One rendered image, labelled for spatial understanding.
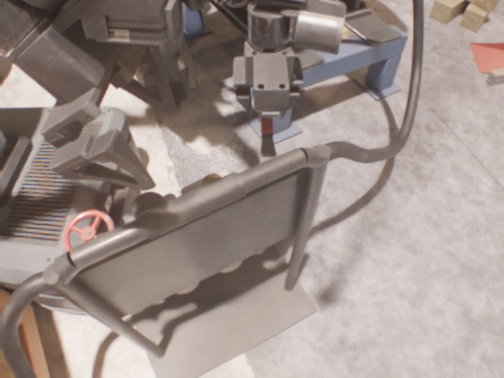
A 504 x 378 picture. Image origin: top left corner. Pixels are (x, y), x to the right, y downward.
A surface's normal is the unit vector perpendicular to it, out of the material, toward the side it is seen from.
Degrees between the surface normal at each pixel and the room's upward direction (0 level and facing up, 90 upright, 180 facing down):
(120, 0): 90
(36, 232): 0
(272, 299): 0
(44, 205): 0
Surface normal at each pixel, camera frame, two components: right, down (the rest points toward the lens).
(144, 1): -0.05, 0.81
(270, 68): 0.00, -0.58
